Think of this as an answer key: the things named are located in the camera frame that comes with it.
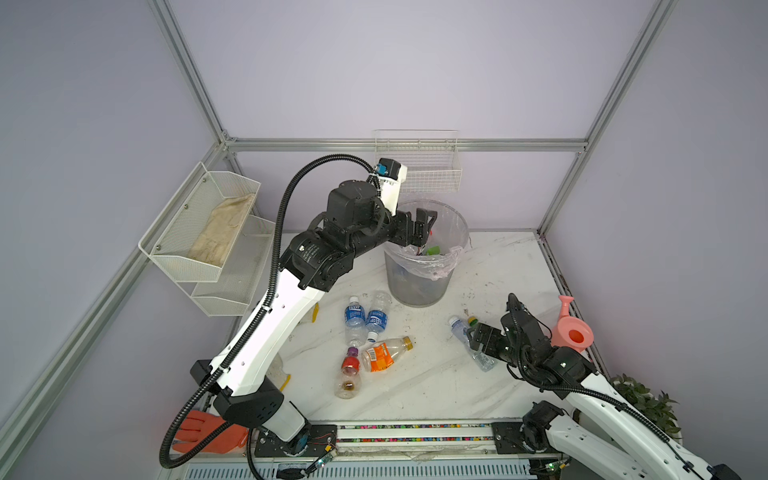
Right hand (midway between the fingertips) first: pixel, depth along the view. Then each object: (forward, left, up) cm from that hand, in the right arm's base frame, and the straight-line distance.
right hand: (477, 336), depth 77 cm
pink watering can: (+3, -27, -3) cm, 27 cm away
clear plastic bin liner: (+30, +5, +6) cm, 31 cm away
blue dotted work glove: (+13, +49, -12) cm, 52 cm away
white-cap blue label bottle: (+8, +35, -12) cm, 38 cm away
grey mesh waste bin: (+14, +15, +7) cm, 22 cm away
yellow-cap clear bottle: (-1, +26, -11) cm, 28 cm away
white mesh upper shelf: (+19, +75, +19) cm, 80 cm away
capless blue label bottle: (+10, +28, -7) cm, 30 cm away
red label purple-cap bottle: (-10, +35, -10) cm, 37 cm away
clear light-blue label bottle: (-3, -3, -9) cm, 10 cm away
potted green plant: (-18, -33, +4) cm, 38 cm away
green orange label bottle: (+30, +9, +1) cm, 31 cm away
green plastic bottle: (+11, -3, -12) cm, 16 cm away
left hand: (+10, +17, +34) cm, 39 cm away
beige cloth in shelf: (+22, +69, +17) cm, 75 cm away
